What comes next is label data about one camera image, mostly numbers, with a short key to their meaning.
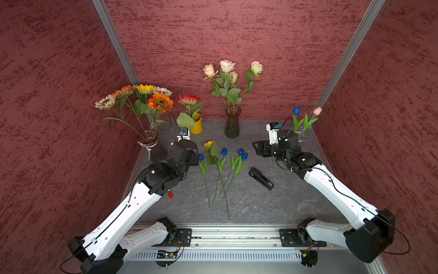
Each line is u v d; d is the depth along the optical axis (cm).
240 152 102
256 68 87
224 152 103
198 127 111
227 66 82
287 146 55
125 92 73
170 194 87
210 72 85
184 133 57
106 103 68
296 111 87
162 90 80
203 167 96
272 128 67
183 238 74
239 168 95
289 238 74
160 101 71
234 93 92
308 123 90
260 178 89
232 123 103
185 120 65
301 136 95
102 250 37
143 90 75
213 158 100
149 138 89
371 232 37
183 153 46
